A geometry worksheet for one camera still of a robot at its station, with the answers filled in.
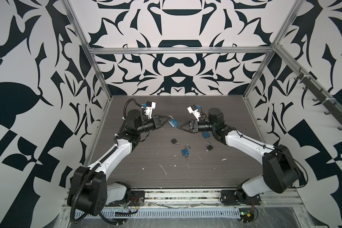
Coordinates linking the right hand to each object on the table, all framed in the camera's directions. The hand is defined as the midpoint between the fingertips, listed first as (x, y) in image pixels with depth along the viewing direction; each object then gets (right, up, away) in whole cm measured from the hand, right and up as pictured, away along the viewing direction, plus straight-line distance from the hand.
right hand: (180, 128), depth 73 cm
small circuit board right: (+33, -42, -2) cm, 53 cm away
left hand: (-5, +7, 0) cm, 8 cm away
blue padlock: (-3, +3, +2) cm, 5 cm away
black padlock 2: (-3, -11, +23) cm, 26 cm away
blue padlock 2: (+4, -16, +16) cm, 23 cm away
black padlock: (+20, -14, +19) cm, 31 cm away
